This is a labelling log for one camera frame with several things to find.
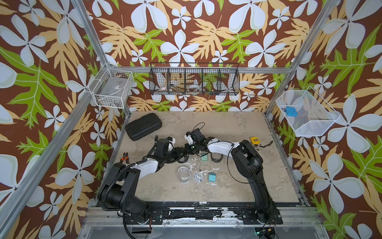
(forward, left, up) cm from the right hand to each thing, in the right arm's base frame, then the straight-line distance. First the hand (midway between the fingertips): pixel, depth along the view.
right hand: (181, 151), depth 97 cm
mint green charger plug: (-6, -15, +1) cm, 16 cm away
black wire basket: (+38, -9, +30) cm, 49 cm away
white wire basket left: (+23, +41, +33) cm, 57 cm away
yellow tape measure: (+8, -51, 0) cm, 52 cm away
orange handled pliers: (-3, +36, -1) cm, 37 cm away
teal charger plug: (-17, -19, -1) cm, 26 cm away
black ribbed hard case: (+15, +32, +5) cm, 35 cm away
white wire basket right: (+4, -72, +29) cm, 77 cm away
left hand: (-3, -3, +6) cm, 8 cm away
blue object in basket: (+13, -66, +24) cm, 71 cm away
